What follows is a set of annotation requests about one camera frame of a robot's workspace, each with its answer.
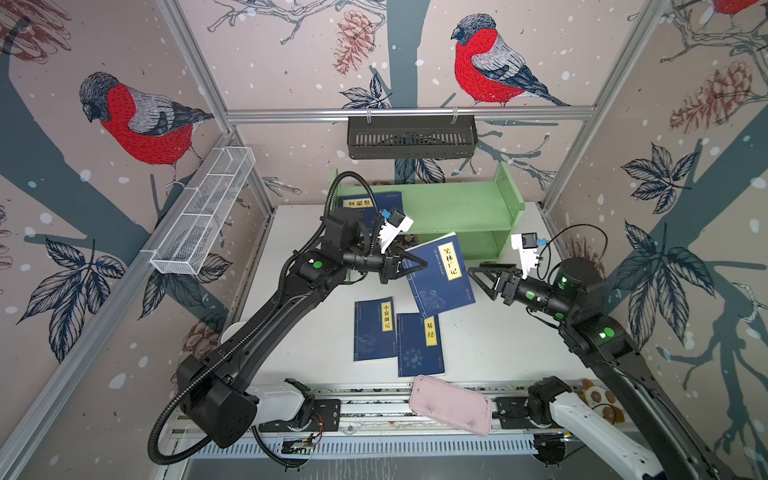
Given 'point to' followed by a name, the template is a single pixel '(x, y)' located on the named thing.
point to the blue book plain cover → (444, 284)
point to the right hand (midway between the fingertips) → (471, 273)
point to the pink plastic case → (451, 403)
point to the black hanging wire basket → (412, 137)
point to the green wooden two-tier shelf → (479, 208)
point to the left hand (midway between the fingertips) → (422, 265)
